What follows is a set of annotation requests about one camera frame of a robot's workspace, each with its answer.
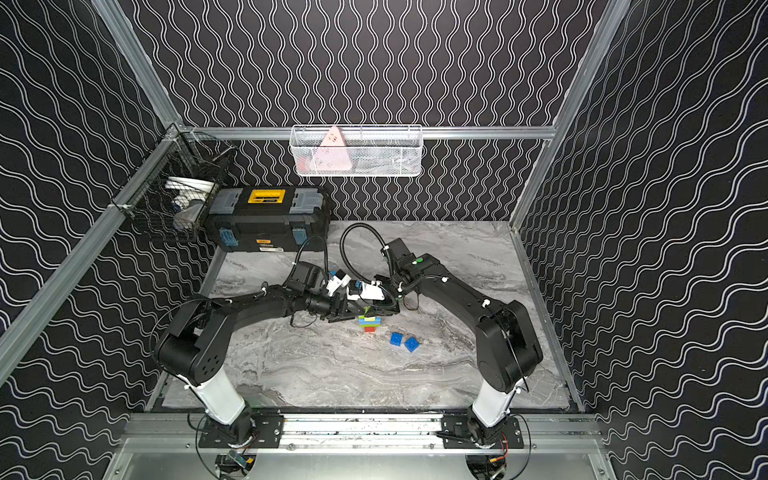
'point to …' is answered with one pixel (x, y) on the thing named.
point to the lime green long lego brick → (367, 318)
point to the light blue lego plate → (378, 321)
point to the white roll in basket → (182, 183)
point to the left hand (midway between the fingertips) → (358, 311)
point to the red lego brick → (370, 329)
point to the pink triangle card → (332, 154)
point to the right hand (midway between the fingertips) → (369, 299)
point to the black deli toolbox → (266, 219)
